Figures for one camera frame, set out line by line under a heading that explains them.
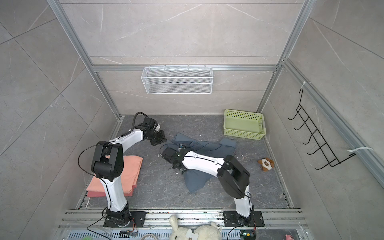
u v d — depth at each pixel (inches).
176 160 24.2
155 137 33.6
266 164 35.5
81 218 29.5
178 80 39.8
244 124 44.7
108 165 20.6
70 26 29.1
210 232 24.6
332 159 23.0
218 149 38.4
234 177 17.9
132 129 27.4
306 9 27.2
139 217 28.8
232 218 28.9
